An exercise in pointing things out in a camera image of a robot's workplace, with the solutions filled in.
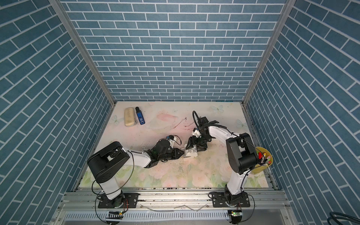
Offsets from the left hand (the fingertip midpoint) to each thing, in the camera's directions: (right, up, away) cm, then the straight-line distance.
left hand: (186, 155), depth 88 cm
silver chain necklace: (-1, +22, +23) cm, 32 cm away
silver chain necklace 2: (+2, +15, +17) cm, 23 cm away
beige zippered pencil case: (-42, +21, +15) cm, 50 cm away
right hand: (+4, +3, +1) cm, 5 cm away
